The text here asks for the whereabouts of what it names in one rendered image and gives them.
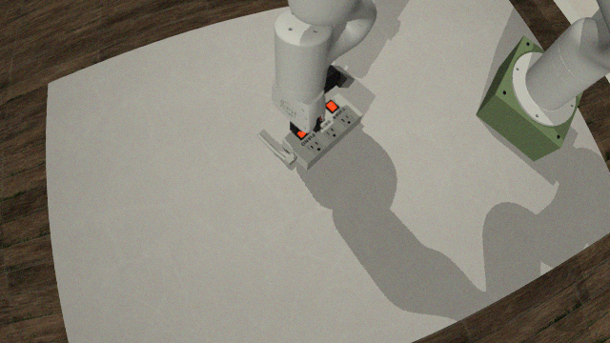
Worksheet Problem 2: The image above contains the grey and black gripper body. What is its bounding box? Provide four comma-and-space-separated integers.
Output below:
272, 80, 326, 133

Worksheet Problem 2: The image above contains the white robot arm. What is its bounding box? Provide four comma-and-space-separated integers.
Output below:
274, 0, 610, 127

